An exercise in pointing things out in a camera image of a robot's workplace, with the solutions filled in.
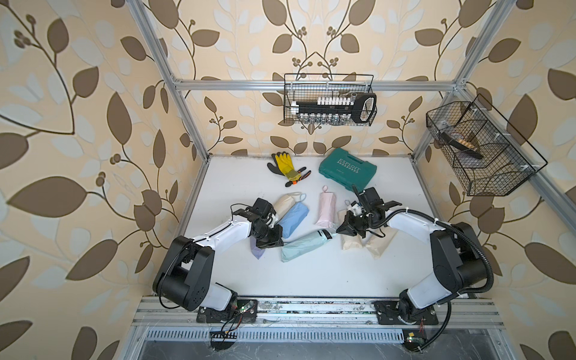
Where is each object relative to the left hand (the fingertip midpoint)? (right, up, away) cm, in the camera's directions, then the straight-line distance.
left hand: (281, 240), depth 85 cm
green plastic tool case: (+30, +29, +24) cm, 48 cm away
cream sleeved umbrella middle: (+27, -1, +1) cm, 27 cm away
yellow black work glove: (-1, +31, +30) cm, 43 cm away
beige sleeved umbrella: (0, +12, +14) cm, 19 cm away
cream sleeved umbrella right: (+39, -3, +3) cm, 39 cm away
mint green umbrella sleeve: (+6, -3, 0) cm, 7 cm away
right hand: (+22, +3, +2) cm, 22 cm away
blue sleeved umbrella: (+4, +6, +10) cm, 13 cm away
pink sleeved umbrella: (+20, +10, +13) cm, 26 cm away
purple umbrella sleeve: (-9, -4, -1) cm, 10 cm away
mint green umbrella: (+17, +2, +1) cm, 17 cm away
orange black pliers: (+3, +22, +23) cm, 32 cm away
